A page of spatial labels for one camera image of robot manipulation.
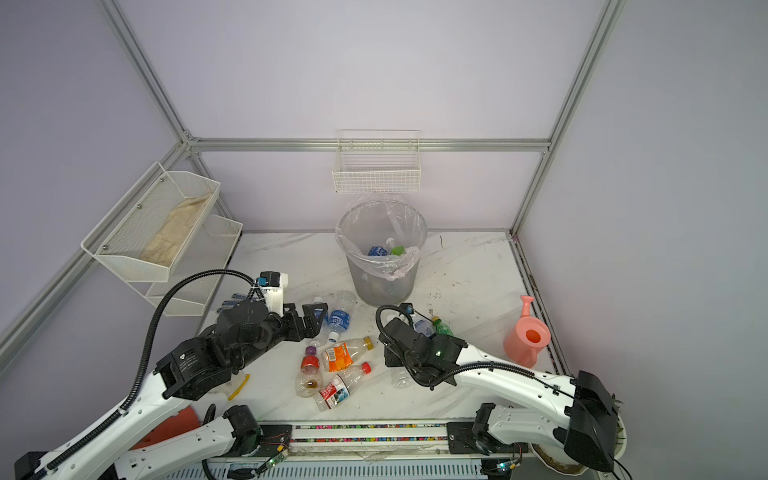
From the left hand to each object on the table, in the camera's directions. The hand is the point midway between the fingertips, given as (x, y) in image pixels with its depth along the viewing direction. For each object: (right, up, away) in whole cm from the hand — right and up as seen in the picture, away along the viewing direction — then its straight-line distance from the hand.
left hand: (309, 309), depth 66 cm
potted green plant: (+59, -37, +4) cm, 70 cm away
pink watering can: (+56, -9, +14) cm, 59 cm away
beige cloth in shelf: (-41, +16, +10) cm, 45 cm away
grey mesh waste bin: (+13, +2, +25) cm, 28 cm away
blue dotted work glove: (-36, -4, +32) cm, 49 cm away
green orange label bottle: (+21, +14, +31) cm, 40 cm away
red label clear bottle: (+5, -23, +11) cm, 25 cm away
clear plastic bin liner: (+15, +20, +32) cm, 40 cm away
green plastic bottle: (+34, -9, +22) cm, 41 cm away
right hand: (+17, -12, +10) cm, 23 cm away
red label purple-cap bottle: (-5, -23, +16) cm, 28 cm away
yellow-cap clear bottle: (+4, -17, +19) cm, 26 cm away
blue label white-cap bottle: (+21, -18, +5) cm, 28 cm away
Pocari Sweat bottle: (+14, +14, +34) cm, 39 cm away
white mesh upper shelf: (-45, +18, +10) cm, 50 cm away
